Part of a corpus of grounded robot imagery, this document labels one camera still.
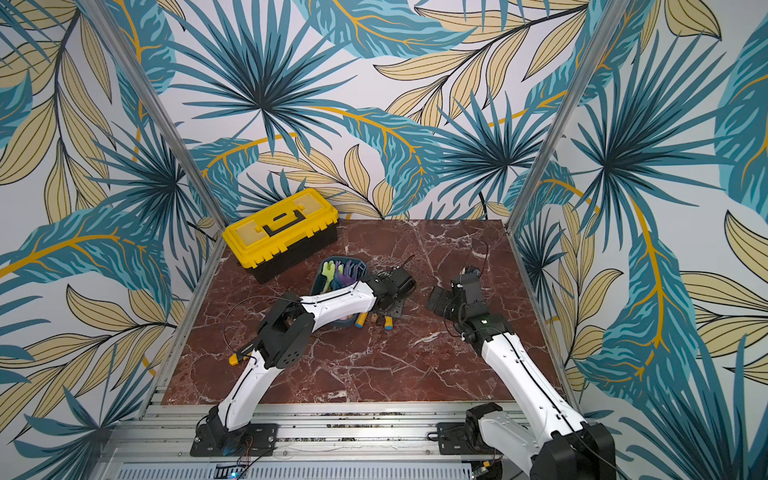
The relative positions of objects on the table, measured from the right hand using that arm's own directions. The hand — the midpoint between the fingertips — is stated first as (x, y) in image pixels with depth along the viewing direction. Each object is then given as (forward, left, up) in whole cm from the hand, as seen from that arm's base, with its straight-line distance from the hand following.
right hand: (445, 298), depth 83 cm
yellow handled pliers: (-10, +60, -13) cm, 62 cm away
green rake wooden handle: (+18, +35, -9) cm, 41 cm away
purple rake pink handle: (+15, +28, -10) cm, 33 cm away
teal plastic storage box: (+14, +38, -12) cm, 43 cm away
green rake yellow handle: (0, +15, -14) cm, 21 cm away
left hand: (+5, +15, -14) cm, 21 cm away
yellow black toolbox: (+23, +48, +3) cm, 53 cm away
